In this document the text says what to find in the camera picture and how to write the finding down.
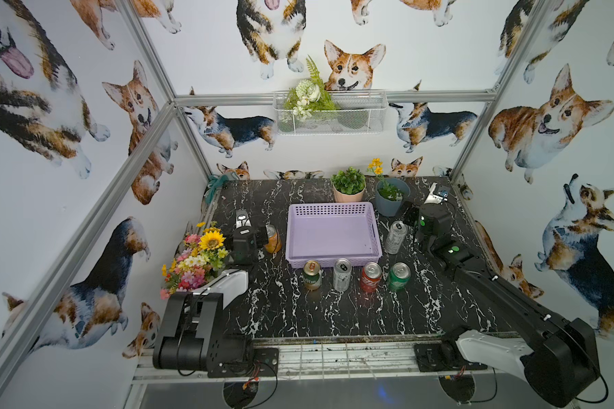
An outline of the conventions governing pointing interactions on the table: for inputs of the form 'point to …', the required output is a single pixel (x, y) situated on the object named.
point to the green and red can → (312, 274)
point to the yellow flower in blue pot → (389, 192)
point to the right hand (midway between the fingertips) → (426, 195)
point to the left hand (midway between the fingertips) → (243, 222)
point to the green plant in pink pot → (348, 186)
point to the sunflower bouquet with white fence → (200, 257)
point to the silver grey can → (342, 274)
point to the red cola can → (371, 276)
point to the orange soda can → (274, 243)
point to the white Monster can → (396, 234)
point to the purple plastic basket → (331, 233)
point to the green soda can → (398, 276)
